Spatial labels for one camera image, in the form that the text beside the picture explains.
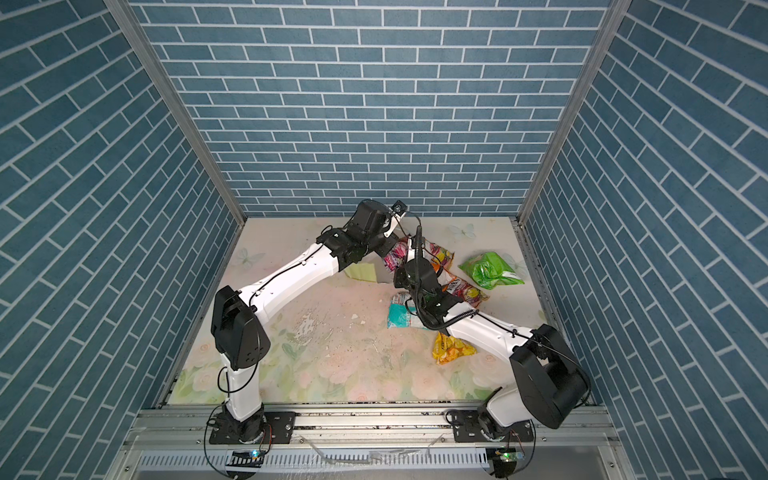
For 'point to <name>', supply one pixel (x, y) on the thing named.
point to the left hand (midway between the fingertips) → (389, 228)
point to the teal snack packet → (398, 315)
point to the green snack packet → (490, 270)
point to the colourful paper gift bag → (370, 268)
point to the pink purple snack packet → (397, 255)
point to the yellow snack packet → (447, 349)
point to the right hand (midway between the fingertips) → (401, 254)
